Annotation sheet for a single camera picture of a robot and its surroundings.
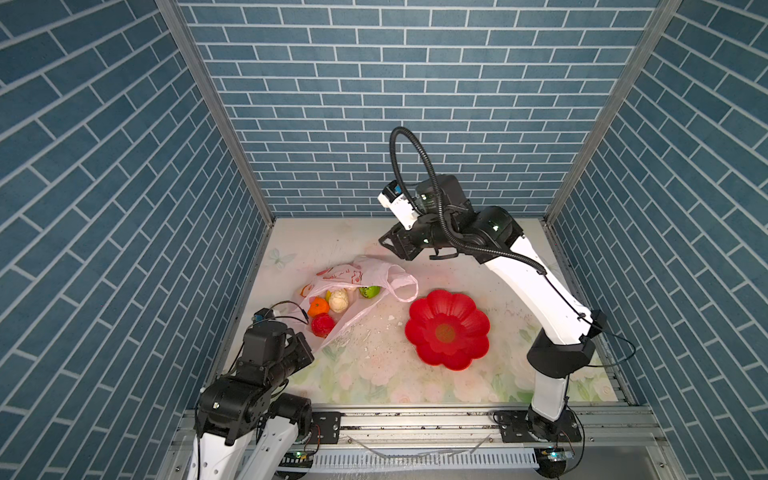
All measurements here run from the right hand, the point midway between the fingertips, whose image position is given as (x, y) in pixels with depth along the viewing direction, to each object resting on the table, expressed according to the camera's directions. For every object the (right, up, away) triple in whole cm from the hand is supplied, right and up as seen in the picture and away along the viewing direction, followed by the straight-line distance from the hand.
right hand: (379, 233), depth 65 cm
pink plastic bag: (-12, -17, +31) cm, 38 cm away
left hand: (-16, -25, +4) cm, 30 cm away
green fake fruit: (-5, -17, +29) cm, 34 cm away
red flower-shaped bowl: (+19, -29, +26) cm, 43 cm away
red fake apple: (-18, -26, +22) cm, 38 cm away
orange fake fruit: (-21, -21, +26) cm, 40 cm away
